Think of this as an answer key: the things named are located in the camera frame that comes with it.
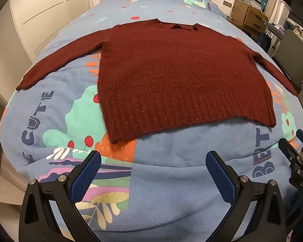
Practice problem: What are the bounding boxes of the white wardrobe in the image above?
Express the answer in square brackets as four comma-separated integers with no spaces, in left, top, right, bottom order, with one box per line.
[0,0,103,63]

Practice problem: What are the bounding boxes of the cluttered desk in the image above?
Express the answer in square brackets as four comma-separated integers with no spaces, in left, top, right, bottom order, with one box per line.
[265,15,303,53]

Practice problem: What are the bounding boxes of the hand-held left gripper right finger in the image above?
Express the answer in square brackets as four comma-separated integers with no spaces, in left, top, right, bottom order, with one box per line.
[205,151,287,242]

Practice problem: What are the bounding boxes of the blue printed blanket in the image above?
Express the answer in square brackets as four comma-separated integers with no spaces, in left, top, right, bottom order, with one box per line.
[0,0,303,242]

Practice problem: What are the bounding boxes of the grey chair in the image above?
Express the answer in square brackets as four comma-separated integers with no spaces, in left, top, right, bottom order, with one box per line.
[271,29,303,94]

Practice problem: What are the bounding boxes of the dark red knitted sweater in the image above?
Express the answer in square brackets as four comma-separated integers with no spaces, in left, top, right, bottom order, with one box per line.
[16,19,300,144]

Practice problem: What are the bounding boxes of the wooden nightstand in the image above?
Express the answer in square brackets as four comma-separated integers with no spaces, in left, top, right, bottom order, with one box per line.
[231,0,269,32]

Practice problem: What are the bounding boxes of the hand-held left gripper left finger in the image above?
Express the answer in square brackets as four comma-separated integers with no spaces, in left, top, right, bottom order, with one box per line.
[18,150,109,242]

